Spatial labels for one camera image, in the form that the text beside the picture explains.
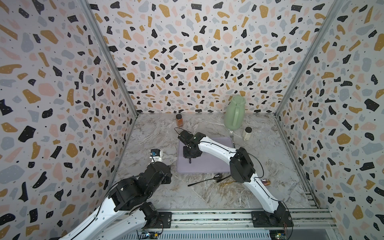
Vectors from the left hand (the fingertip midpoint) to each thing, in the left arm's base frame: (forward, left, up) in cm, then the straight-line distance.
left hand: (170, 168), depth 69 cm
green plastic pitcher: (+38, -36, -1) cm, 53 cm away
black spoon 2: (+4, -24, -20) cm, 32 cm away
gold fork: (0, -28, -21) cm, 35 cm away
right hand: (+17, -5, -19) cm, 26 cm away
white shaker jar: (+31, -46, -14) cm, 57 cm away
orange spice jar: (+44, +1, -15) cm, 47 cm away
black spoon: (+3, -28, -21) cm, 35 cm away
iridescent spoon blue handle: (0, -51, -20) cm, 55 cm away
